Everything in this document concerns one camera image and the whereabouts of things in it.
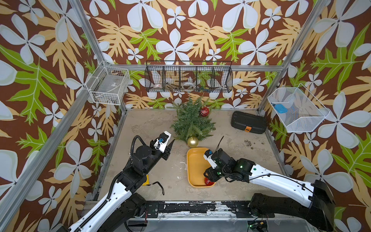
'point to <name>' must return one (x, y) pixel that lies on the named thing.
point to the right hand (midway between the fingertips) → (205, 172)
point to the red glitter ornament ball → (207, 182)
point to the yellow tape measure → (148, 183)
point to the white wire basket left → (108, 85)
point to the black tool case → (253, 123)
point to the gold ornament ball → (192, 141)
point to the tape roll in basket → (188, 85)
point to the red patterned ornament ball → (204, 111)
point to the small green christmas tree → (190, 123)
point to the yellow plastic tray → (196, 166)
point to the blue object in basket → (280, 108)
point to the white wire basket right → (304, 115)
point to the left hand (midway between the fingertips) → (169, 135)
